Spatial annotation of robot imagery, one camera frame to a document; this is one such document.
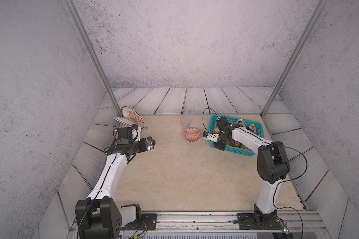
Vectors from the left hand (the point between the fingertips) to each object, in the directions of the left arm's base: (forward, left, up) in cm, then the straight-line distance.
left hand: (150, 142), depth 83 cm
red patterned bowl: (+18, -25, -16) cm, 35 cm away
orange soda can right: (-13, -44, +14) cm, 48 cm away
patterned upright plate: (+26, +17, -6) cm, 31 cm away
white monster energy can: (+17, -56, -3) cm, 59 cm away
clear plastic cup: (+27, -20, -12) cm, 36 cm away
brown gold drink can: (+15, -64, -6) cm, 66 cm away
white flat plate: (+15, +18, +2) cm, 23 cm away
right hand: (+6, -40, -10) cm, 42 cm away
